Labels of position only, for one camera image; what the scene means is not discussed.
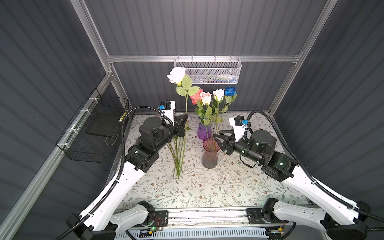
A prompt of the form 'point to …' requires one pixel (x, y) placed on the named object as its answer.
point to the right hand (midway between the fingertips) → (218, 135)
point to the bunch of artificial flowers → (177, 155)
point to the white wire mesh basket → (211, 71)
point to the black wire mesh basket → (92, 136)
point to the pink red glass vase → (209, 158)
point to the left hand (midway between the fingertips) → (188, 115)
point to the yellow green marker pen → (123, 116)
